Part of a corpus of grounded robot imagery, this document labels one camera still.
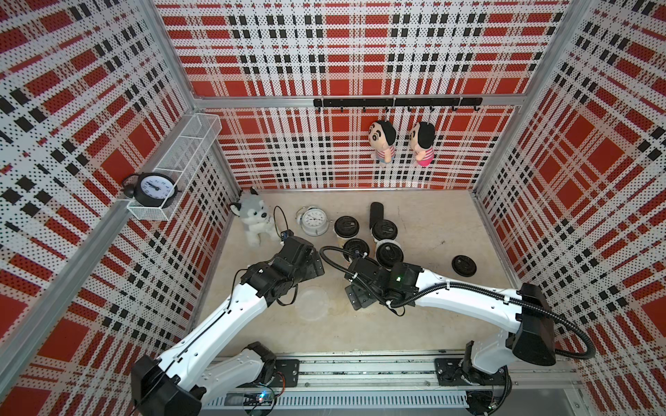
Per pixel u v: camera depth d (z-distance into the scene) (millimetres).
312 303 887
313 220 1053
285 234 691
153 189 637
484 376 627
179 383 381
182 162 804
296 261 575
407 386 720
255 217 917
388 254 784
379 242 840
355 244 817
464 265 958
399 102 886
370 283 547
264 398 698
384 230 854
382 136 909
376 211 1131
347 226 870
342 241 873
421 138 935
